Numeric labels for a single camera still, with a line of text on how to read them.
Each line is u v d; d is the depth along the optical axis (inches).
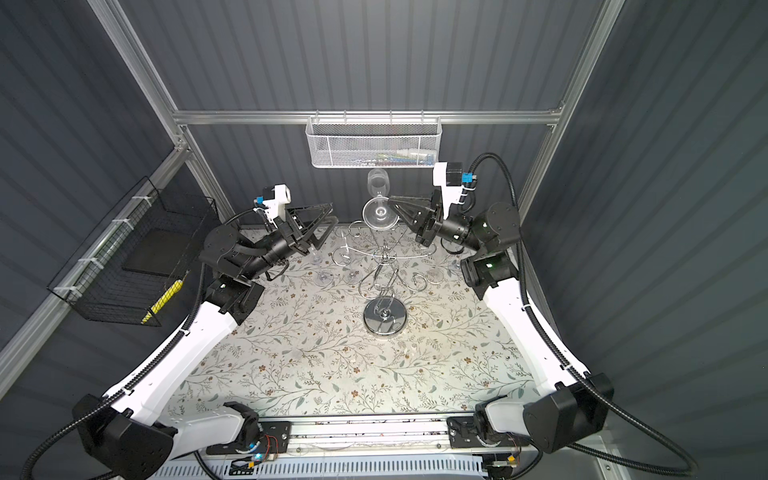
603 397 14.6
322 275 41.2
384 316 36.6
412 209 20.9
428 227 19.8
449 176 18.2
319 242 24.0
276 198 22.4
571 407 15.5
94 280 24.8
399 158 35.9
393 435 29.6
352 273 41.3
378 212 22.0
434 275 41.4
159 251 28.5
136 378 15.9
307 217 20.7
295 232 20.1
